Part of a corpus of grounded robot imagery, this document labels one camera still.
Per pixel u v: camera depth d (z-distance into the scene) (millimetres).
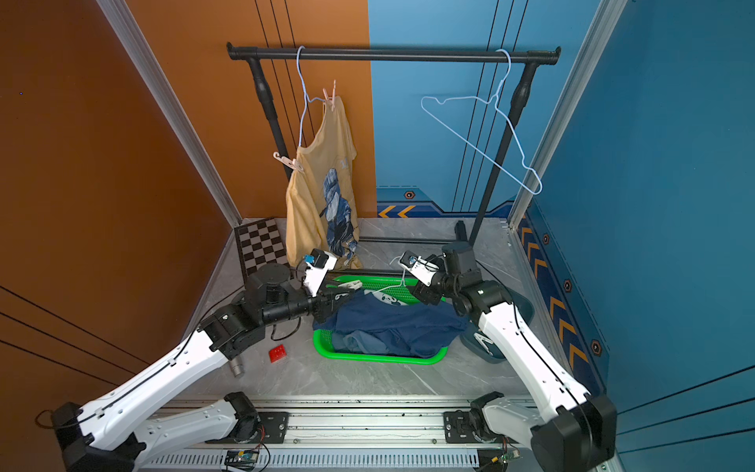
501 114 621
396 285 889
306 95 622
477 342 868
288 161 609
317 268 570
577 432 368
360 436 728
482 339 868
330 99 769
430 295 681
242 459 716
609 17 697
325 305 574
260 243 1087
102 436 383
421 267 643
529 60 559
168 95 845
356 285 668
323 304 572
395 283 907
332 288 654
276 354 849
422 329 814
